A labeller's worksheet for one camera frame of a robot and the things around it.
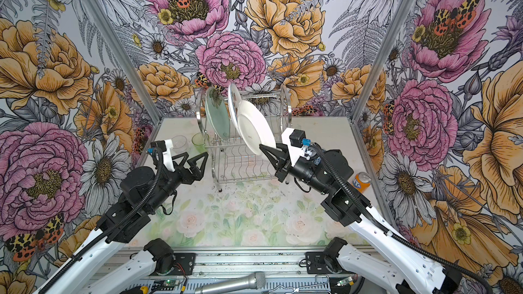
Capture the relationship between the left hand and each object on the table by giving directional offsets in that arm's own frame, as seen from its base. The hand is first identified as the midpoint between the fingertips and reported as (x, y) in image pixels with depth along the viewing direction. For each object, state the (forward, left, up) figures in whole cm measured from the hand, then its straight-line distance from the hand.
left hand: (198, 160), depth 67 cm
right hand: (-4, -21, +11) cm, 24 cm away
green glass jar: (+29, +11, -26) cm, 40 cm away
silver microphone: (-30, -18, -26) cm, 43 cm away
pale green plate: (+24, -3, -1) cm, 24 cm away
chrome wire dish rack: (+16, -7, -25) cm, 30 cm away
